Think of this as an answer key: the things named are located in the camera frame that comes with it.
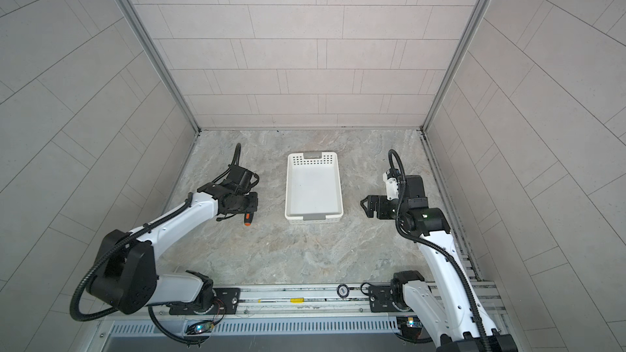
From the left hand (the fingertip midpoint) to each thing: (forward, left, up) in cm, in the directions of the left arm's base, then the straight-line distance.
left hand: (260, 201), depth 87 cm
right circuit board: (-35, -47, -5) cm, 59 cm away
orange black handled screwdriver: (-8, +2, +2) cm, 8 cm away
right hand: (-4, -40, +9) cm, 41 cm away
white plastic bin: (+9, -18, -6) cm, 21 cm away
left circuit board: (-37, +9, -1) cm, 38 cm away
